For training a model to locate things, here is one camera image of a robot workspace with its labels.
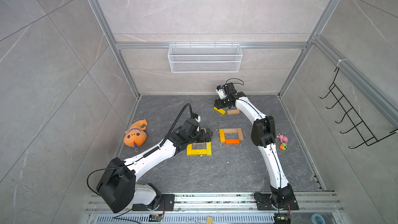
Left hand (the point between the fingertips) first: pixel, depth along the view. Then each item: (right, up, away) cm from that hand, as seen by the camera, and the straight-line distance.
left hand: (208, 131), depth 82 cm
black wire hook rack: (+63, +5, -18) cm, 66 cm away
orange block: (-5, -4, -9) cm, 11 cm away
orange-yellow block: (+10, -5, +15) cm, 18 cm away
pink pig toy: (+47, -6, +12) cm, 49 cm away
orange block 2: (+15, -8, +13) cm, 21 cm away
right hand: (+9, +16, +25) cm, 31 cm away
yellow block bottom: (-11, -12, +8) cm, 18 cm away
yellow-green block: (+1, -11, +9) cm, 14 cm away
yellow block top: (+10, +11, +27) cm, 31 cm away
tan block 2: (+15, -2, +16) cm, 22 cm away
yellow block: (-5, -13, +7) cm, 16 cm away
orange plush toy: (-41, -3, +5) cm, 42 cm away
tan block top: (+18, +10, +25) cm, 32 cm away
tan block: (+21, -4, +15) cm, 27 cm away
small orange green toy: (+45, -10, +8) cm, 47 cm away
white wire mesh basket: (-2, +46, +19) cm, 49 cm away
